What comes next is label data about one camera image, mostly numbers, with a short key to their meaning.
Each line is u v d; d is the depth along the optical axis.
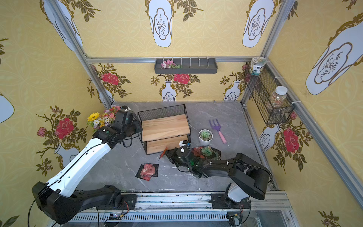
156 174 0.84
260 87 0.99
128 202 0.74
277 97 0.65
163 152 0.92
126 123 0.57
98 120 0.86
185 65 0.91
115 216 0.73
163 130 0.85
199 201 0.75
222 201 0.73
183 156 0.63
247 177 0.44
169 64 0.88
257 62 0.84
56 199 0.37
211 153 0.89
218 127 1.04
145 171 0.84
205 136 0.90
